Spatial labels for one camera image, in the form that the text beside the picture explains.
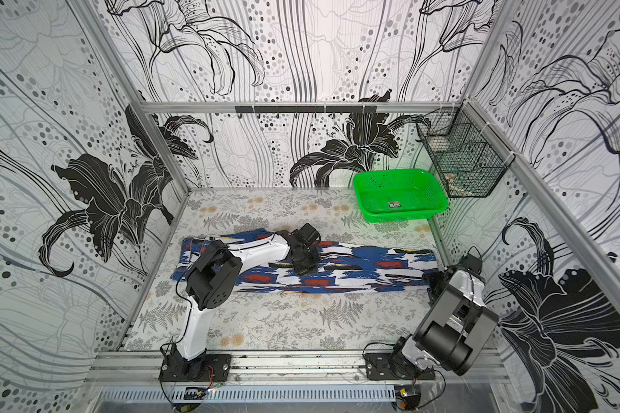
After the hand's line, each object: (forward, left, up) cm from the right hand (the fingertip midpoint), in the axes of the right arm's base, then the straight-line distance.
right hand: (432, 284), depth 88 cm
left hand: (+5, +39, -1) cm, 39 cm away
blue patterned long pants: (+6, +31, 0) cm, 32 cm away
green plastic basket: (+43, +3, 0) cm, 43 cm away
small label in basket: (+37, +6, 0) cm, 37 cm away
